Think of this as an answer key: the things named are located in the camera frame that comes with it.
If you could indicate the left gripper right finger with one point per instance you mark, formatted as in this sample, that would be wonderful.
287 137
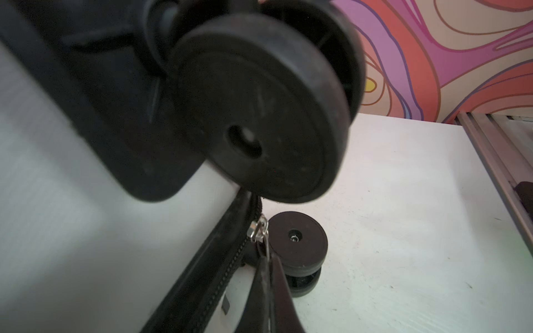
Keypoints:
283 316

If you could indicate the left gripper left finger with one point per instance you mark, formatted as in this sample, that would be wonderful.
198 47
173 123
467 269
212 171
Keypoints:
256 316

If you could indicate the black white suitcase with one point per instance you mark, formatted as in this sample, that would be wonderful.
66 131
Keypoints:
139 140

